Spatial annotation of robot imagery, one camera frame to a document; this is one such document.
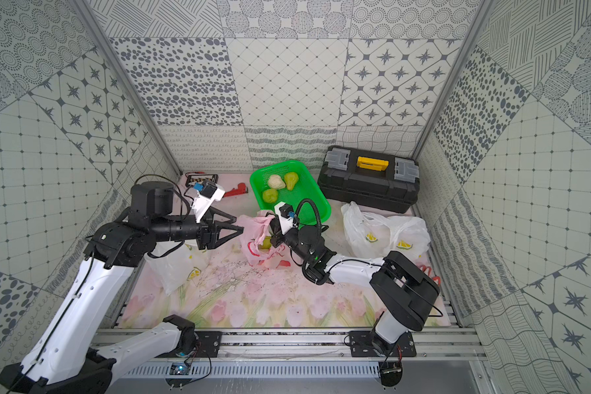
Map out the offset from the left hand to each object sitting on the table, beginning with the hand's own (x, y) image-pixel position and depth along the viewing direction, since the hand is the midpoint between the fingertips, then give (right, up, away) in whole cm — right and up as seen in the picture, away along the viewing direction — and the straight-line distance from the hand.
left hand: (242, 226), depth 59 cm
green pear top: (+9, +15, +53) cm, 56 cm away
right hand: (+3, +1, +19) cm, 19 cm away
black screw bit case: (-40, +16, +59) cm, 73 cm away
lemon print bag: (+43, -9, +38) cm, 58 cm away
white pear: (+2, +14, +52) cm, 54 cm away
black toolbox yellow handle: (+43, +13, +37) cm, 59 cm away
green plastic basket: (+16, +11, +51) cm, 54 cm away
